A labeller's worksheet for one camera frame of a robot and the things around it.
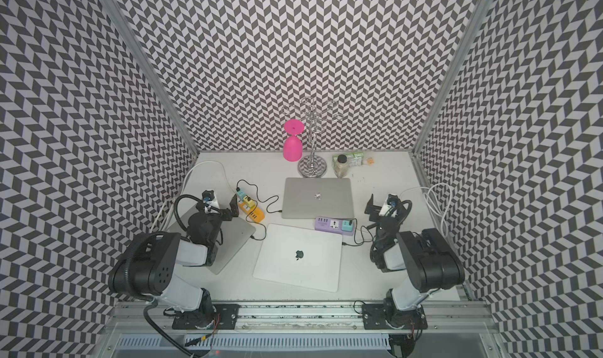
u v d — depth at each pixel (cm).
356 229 94
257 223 95
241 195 93
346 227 87
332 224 91
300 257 85
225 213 80
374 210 79
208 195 76
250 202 93
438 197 104
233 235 87
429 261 46
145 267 43
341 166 105
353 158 108
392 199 74
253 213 93
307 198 105
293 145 87
